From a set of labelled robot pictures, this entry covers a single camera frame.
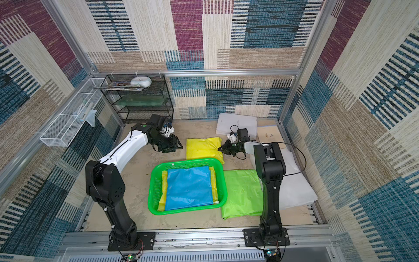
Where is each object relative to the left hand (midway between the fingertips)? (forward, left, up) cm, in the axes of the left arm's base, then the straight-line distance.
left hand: (179, 146), depth 88 cm
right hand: (+8, -21, -13) cm, 26 cm away
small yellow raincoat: (+8, -13, -14) cm, 20 cm away
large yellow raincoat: (-23, +7, -12) cm, 27 cm away
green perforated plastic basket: (-18, +11, -6) cm, 22 cm away
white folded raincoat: (-21, -59, -10) cm, 63 cm away
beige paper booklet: (+19, -57, -14) cm, 62 cm away
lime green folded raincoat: (-21, -34, -13) cm, 42 cm away
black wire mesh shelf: (+35, +32, -1) cm, 47 cm away
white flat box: (+28, -28, -12) cm, 42 cm away
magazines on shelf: (+29, +31, +19) cm, 46 cm away
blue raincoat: (-18, -5, -12) cm, 22 cm away
